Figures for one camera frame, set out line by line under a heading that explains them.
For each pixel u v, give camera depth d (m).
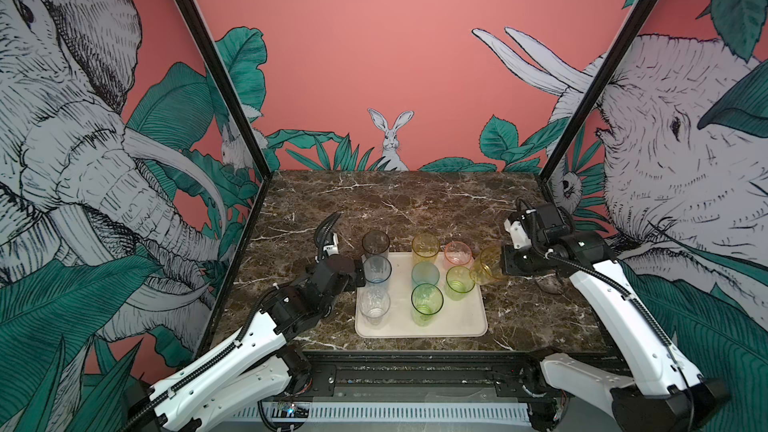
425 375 0.76
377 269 0.88
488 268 0.78
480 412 0.70
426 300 0.72
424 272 0.88
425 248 0.84
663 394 0.37
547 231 0.54
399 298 0.90
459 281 0.90
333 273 0.53
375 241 0.87
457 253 0.95
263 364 0.60
